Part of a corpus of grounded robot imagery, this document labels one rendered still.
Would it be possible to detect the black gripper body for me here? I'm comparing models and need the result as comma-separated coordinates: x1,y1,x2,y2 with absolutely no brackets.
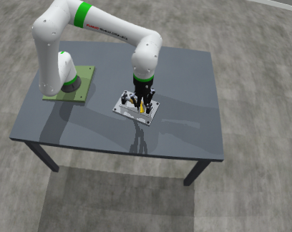
134,87,151,97

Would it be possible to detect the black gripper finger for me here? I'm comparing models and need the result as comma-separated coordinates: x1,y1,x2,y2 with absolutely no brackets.
130,93,142,114
142,88,155,111

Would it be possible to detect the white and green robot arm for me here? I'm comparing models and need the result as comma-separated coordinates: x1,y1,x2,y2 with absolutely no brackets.
31,0,162,97

